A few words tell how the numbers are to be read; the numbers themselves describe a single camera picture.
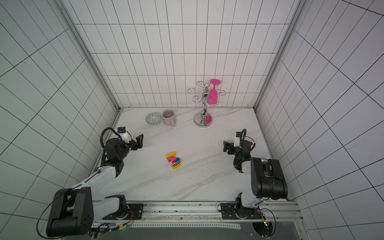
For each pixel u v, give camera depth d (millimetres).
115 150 659
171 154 923
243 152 718
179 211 743
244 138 701
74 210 410
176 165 862
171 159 886
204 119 1108
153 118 1102
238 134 813
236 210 669
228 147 854
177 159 883
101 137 621
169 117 1039
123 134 742
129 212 717
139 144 794
